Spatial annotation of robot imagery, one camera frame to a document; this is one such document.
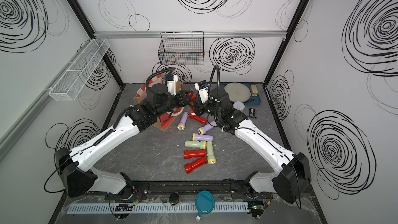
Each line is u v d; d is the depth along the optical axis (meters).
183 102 0.61
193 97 0.69
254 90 1.12
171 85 0.62
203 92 0.62
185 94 0.68
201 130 0.91
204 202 0.64
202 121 0.97
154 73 0.47
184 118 0.97
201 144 0.85
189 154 0.82
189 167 0.78
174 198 0.63
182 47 1.24
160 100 0.53
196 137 0.89
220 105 0.54
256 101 1.09
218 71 0.50
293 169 0.39
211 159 0.81
